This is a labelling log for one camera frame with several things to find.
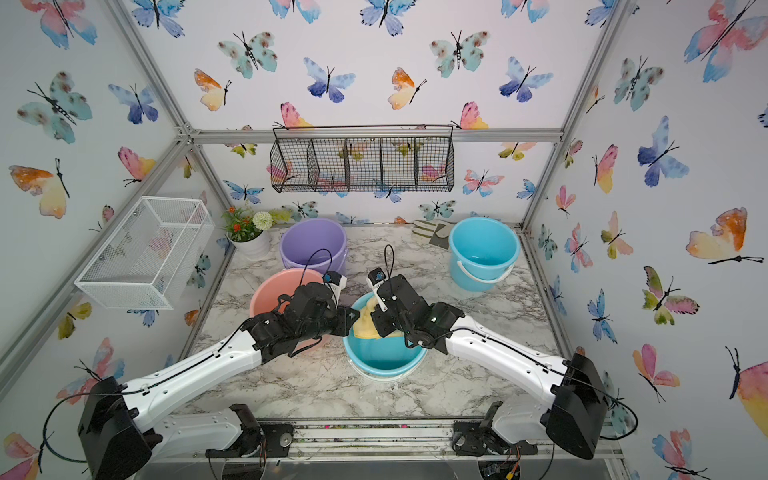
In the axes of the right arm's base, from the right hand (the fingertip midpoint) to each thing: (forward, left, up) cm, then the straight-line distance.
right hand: (379, 306), depth 76 cm
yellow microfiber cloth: (-4, +4, -4) cm, 7 cm away
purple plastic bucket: (+27, +24, -9) cm, 38 cm away
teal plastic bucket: (+32, -33, -16) cm, 49 cm away
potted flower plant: (+29, +48, -6) cm, 56 cm away
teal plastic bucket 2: (-6, 0, -21) cm, 22 cm away
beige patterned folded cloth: (+45, -19, -19) cm, 52 cm away
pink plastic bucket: (+7, +27, -2) cm, 28 cm away
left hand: (-2, +4, -1) cm, 5 cm away
